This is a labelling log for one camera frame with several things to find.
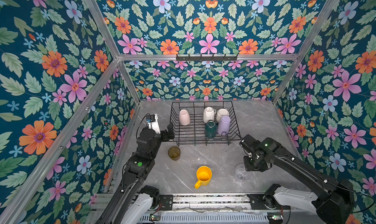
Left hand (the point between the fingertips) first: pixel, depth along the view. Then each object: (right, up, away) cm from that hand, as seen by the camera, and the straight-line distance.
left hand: (165, 123), depth 72 cm
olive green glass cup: (+2, -20, +17) cm, 26 cm away
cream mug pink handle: (+7, +2, +24) cm, 26 cm away
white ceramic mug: (+23, +4, +24) cm, 34 cm away
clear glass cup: (+41, -29, +11) cm, 52 cm away
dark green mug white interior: (+24, -5, +18) cm, 30 cm away
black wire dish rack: (+13, -9, +27) cm, 31 cm away
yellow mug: (+20, -31, +11) cm, 38 cm away
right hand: (+44, -23, +4) cm, 50 cm away
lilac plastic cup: (+32, -2, +18) cm, 37 cm away
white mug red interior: (+32, +5, +27) cm, 42 cm away
